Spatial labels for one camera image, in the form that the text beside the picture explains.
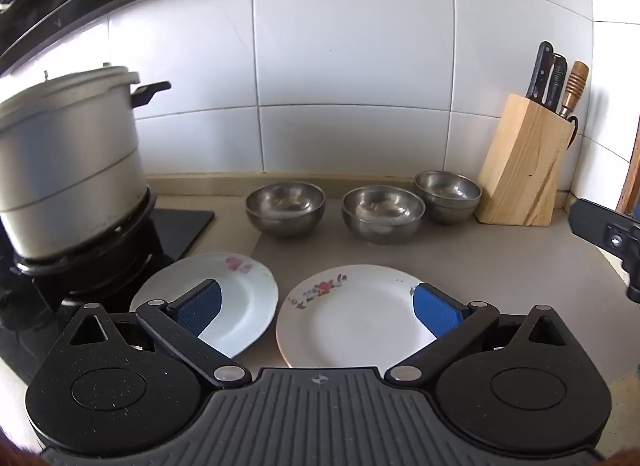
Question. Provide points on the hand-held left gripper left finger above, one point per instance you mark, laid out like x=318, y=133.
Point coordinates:
x=197, y=307

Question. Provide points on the white plate mixed flowers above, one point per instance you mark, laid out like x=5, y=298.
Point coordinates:
x=360, y=316

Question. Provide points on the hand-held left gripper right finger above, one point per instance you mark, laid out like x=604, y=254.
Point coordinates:
x=436, y=312

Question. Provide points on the black gas stove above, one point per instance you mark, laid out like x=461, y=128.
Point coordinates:
x=170, y=231

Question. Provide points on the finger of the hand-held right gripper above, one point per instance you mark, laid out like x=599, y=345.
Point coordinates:
x=592, y=223

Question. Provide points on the black scissors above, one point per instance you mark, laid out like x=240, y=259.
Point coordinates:
x=573, y=130

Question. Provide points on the aluminium pot lid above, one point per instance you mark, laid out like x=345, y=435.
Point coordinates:
x=65, y=95

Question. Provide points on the stainless steel bowl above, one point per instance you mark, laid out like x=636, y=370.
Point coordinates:
x=382, y=223
x=285, y=218
x=450, y=217
x=447, y=191

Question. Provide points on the wooden window frame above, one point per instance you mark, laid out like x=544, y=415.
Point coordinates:
x=629, y=180

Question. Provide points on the wooden knife block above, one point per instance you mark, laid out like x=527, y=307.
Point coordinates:
x=522, y=165

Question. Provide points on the aluminium cooking pot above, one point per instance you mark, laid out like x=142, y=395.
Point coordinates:
x=70, y=180

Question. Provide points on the white plate pink flower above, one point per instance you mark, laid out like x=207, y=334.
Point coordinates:
x=250, y=296

